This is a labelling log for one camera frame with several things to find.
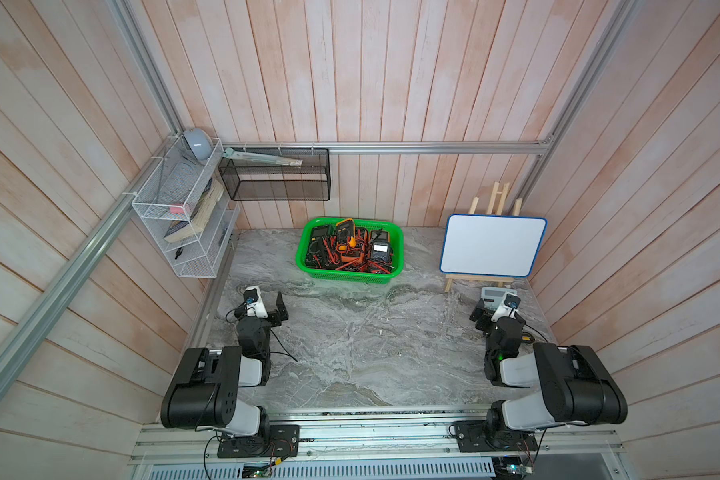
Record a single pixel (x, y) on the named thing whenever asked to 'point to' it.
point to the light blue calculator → (493, 296)
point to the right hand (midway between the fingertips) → (495, 301)
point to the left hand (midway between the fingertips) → (267, 297)
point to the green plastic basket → (350, 250)
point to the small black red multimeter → (380, 246)
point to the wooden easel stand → (500, 200)
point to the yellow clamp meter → (345, 235)
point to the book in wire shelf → (181, 230)
